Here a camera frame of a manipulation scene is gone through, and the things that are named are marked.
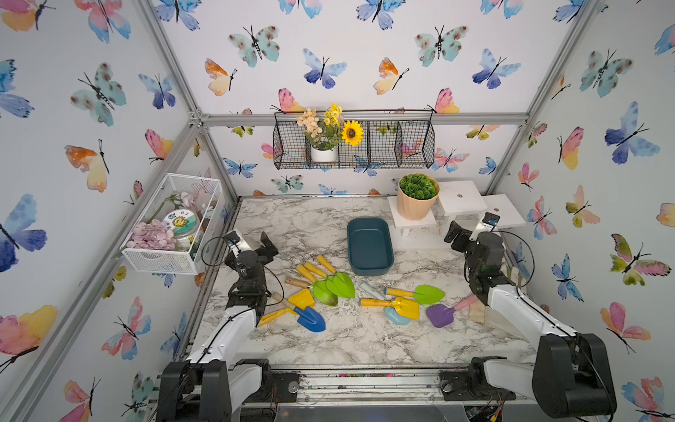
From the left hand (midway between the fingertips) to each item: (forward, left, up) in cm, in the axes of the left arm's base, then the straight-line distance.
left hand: (255, 237), depth 83 cm
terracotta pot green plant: (+10, -51, +7) cm, 53 cm away
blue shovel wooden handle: (-19, -15, -20) cm, 31 cm away
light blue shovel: (-17, -42, -19) cm, 49 cm away
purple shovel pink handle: (-19, -59, -20) cm, 65 cm away
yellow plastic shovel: (-16, -48, -18) cm, 54 cm away
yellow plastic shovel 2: (-13, -13, -19) cm, 26 cm away
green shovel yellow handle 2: (-10, -19, -18) cm, 28 cm away
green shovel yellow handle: (-11, -55, -20) cm, 59 cm away
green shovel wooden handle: (-6, -13, -19) cm, 24 cm away
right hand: (+2, -67, +2) cm, 67 cm away
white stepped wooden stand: (+11, -67, +2) cm, 68 cm away
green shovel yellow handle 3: (-6, -22, -18) cm, 29 cm away
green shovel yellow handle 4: (-7, -26, -18) cm, 33 cm away
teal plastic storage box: (+8, -38, -18) cm, 42 cm away
